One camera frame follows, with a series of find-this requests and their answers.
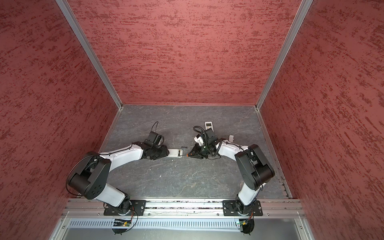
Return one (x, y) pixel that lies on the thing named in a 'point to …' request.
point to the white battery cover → (231, 138)
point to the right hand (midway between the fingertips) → (188, 158)
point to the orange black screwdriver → (188, 155)
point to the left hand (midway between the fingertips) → (166, 155)
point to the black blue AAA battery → (184, 147)
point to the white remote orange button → (178, 153)
